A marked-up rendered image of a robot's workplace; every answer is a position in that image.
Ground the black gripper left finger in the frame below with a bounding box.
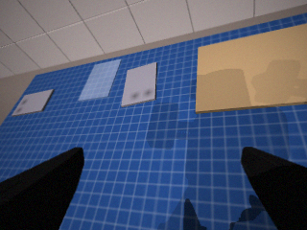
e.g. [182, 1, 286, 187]
[0, 148, 84, 230]

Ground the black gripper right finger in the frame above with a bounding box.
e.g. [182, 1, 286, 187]
[241, 147, 307, 230]

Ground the blue grid work mat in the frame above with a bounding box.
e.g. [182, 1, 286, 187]
[0, 12, 307, 230]

